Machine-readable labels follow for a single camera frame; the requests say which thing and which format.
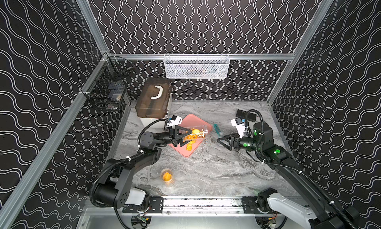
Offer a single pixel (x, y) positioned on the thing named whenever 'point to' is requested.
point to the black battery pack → (251, 117)
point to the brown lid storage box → (153, 101)
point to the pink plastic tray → (191, 121)
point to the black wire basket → (108, 87)
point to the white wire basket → (197, 65)
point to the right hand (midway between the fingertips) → (221, 137)
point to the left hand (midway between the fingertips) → (191, 135)
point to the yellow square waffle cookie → (189, 147)
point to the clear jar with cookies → (206, 145)
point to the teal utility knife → (218, 131)
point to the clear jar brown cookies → (198, 132)
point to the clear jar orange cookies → (167, 177)
